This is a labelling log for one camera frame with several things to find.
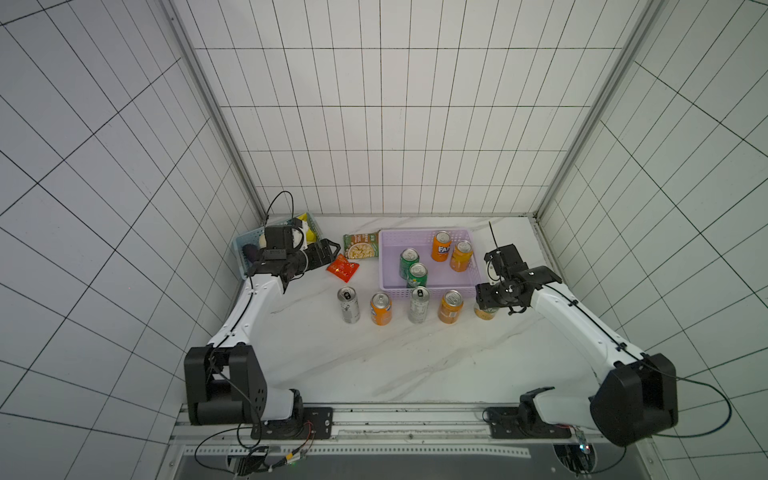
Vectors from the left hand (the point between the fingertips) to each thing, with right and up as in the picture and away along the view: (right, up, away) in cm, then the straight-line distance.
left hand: (325, 256), depth 85 cm
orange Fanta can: (+36, +4, +12) cm, 39 cm away
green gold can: (+47, -17, -2) cm, 50 cm away
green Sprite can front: (+28, -6, +4) cm, 29 cm away
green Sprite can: (+25, -1, +7) cm, 26 cm away
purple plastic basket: (+20, +3, +22) cm, 30 cm away
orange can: (+17, -15, -2) cm, 22 cm away
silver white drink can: (+8, -13, -4) cm, 16 cm away
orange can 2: (+37, -14, -2) cm, 39 cm away
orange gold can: (+43, -1, +11) cm, 44 cm away
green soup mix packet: (+8, +3, +25) cm, 26 cm away
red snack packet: (+3, -5, +18) cm, 19 cm away
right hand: (+45, -11, -1) cm, 46 cm away
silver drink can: (+27, -13, -4) cm, 31 cm away
